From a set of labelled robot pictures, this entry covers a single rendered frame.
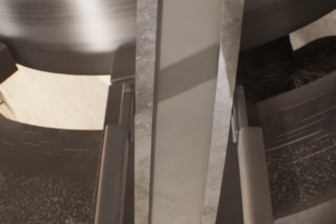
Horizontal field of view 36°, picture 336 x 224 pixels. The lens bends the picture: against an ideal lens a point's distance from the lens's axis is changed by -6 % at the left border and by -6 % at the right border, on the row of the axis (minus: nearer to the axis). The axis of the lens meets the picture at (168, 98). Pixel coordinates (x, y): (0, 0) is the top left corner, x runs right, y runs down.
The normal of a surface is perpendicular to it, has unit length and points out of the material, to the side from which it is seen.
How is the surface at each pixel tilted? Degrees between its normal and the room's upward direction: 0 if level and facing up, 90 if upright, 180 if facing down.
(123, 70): 90
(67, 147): 90
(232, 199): 90
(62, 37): 31
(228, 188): 90
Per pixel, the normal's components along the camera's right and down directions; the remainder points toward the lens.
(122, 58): -0.25, -0.72
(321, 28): -0.74, 0.57
